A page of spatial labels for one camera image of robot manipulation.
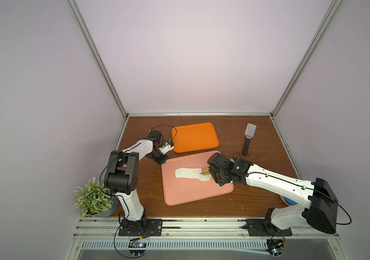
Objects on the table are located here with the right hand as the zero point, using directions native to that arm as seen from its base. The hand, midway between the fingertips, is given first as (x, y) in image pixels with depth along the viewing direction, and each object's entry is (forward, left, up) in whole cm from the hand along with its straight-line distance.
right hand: (207, 169), depth 79 cm
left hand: (+11, +25, -13) cm, 30 cm away
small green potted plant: (-17, +47, +5) cm, 51 cm away
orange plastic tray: (+29, +6, -13) cm, 32 cm away
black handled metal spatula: (+35, -32, -14) cm, 49 cm away
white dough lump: (+3, +8, -11) cm, 14 cm away
